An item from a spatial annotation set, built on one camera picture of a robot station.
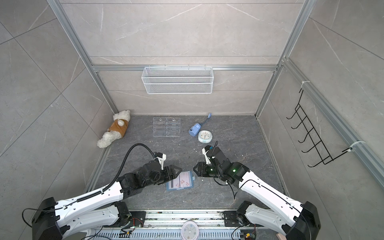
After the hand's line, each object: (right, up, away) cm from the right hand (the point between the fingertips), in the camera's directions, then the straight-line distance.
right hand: (196, 168), depth 75 cm
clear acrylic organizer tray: (-22, +21, +32) cm, 44 cm away
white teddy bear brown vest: (-54, +20, +26) cm, 63 cm away
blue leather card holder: (-7, -10, +11) cm, 16 cm away
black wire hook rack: (+54, +11, -10) cm, 56 cm away
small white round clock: (+6, +14, +29) cm, 33 cm away
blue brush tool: (0, +20, +30) cm, 36 cm away
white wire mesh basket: (-11, +54, +26) cm, 61 cm away
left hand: (-9, 0, 0) cm, 9 cm away
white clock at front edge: (-3, -28, -6) cm, 28 cm away
